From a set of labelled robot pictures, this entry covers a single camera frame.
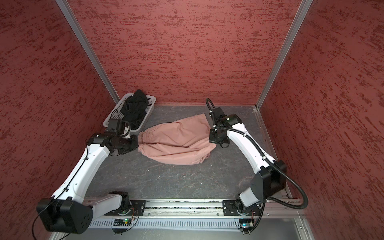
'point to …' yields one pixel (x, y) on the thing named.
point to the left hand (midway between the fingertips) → (138, 148)
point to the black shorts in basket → (134, 108)
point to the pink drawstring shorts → (182, 142)
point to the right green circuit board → (246, 224)
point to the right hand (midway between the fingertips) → (214, 143)
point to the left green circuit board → (125, 222)
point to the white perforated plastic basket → (115, 113)
